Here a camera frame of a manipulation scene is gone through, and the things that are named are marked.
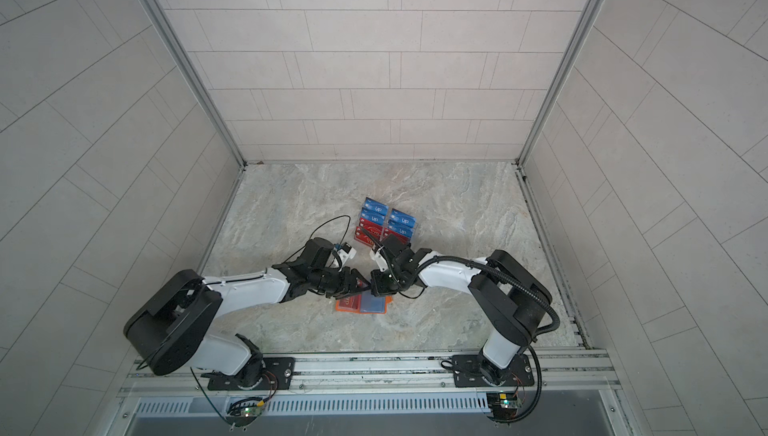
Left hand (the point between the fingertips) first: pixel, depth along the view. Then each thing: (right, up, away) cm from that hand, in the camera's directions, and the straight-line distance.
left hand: (373, 288), depth 81 cm
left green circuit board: (-27, -23, -16) cm, 39 cm away
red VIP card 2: (+8, +12, +9) cm, 17 cm away
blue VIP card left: (-1, +18, +12) cm, 22 cm away
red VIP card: (-5, +12, +13) cm, 18 cm away
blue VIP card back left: (0, +22, +13) cm, 25 cm away
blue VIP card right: (+8, +15, +9) cm, 19 cm away
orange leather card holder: (-2, -4, 0) cm, 4 cm away
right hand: (-1, -3, +2) cm, 3 cm away
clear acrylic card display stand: (+2, +15, +10) cm, 18 cm away
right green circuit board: (+31, -22, -13) cm, 41 cm away
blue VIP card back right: (+7, +19, +10) cm, 22 cm away
